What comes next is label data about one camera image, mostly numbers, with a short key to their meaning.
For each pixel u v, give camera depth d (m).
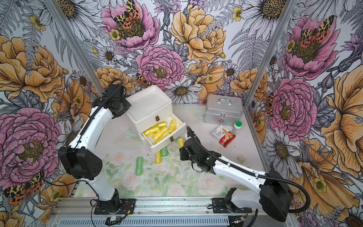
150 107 0.89
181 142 0.81
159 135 0.91
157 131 0.92
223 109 1.00
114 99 0.60
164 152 0.92
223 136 0.98
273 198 0.41
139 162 0.88
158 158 0.89
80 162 0.46
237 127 0.99
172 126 0.94
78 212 0.73
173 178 0.84
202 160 0.60
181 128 0.91
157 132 0.92
